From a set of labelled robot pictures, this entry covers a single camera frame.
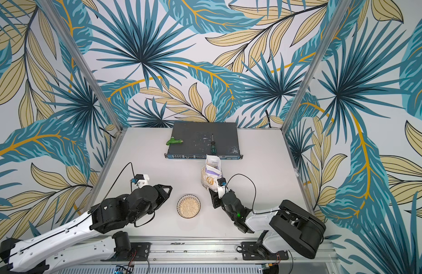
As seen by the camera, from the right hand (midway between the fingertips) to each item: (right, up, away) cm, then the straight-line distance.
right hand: (205, 193), depth 83 cm
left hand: (-13, +4, -14) cm, 20 cm away
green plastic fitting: (-21, +27, +24) cm, 41 cm away
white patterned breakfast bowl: (-8, -5, -2) cm, 10 cm away
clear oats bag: (+3, +12, -10) cm, 16 cm away
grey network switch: (-7, +29, +27) cm, 40 cm away
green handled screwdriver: (+4, +23, +20) cm, 31 cm away
